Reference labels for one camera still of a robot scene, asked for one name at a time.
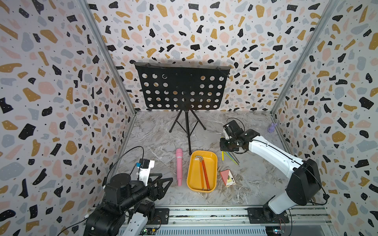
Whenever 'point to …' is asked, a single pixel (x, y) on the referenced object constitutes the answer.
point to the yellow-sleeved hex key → (223, 155)
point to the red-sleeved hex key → (204, 171)
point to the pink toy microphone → (179, 155)
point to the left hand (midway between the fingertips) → (168, 177)
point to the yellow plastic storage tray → (194, 178)
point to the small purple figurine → (271, 128)
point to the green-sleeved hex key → (231, 158)
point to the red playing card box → (228, 178)
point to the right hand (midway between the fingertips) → (220, 146)
